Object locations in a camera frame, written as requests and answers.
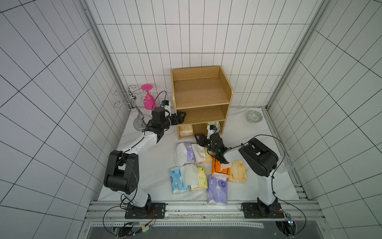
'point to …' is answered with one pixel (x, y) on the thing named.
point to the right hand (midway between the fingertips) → (191, 137)
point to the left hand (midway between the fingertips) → (180, 116)
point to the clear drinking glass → (286, 164)
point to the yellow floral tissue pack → (202, 181)
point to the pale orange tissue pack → (238, 172)
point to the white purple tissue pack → (183, 153)
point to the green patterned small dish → (254, 116)
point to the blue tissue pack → (177, 183)
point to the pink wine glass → (150, 104)
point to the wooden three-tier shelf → (203, 93)
